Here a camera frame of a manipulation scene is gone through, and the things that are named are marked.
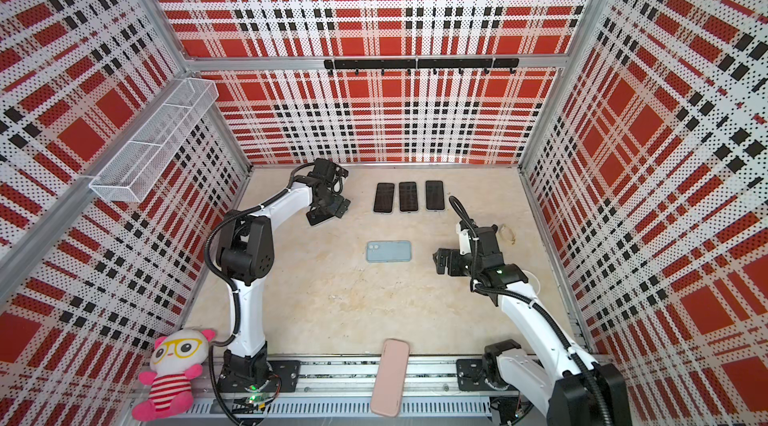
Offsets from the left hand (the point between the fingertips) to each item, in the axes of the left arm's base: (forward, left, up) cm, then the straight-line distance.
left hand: (331, 205), depth 102 cm
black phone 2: (+10, -27, -8) cm, 30 cm away
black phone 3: (+8, -37, -5) cm, 38 cm away
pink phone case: (-51, -21, -5) cm, 55 cm away
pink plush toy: (-48, +30, +1) cm, 57 cm away
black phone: (+8, -18, -5) cm, 20 cm away
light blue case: (-15, -20, -6) cm, 26 cm away
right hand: (-24, -38, +5) cm, 45 cm away
